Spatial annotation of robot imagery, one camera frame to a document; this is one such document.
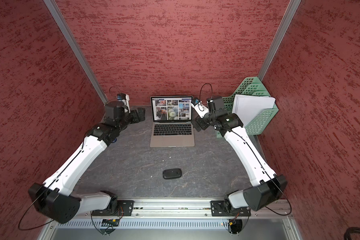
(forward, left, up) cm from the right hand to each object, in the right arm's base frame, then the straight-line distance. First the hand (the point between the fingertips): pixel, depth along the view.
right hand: (199, 118), depth 76 cm
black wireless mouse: (-19, +16, -26) cm, 36 cm away
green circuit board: (-42, +47, -29) cm, 69 cm away
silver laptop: (+20, +18, -27) cm, 39 cm away
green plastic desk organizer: (+32, -39, -5) cm, 51 cm away
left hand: (+3, +33, +2) cm, 33 cm away
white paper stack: (+12, -30, -5) cm, 33 cm away
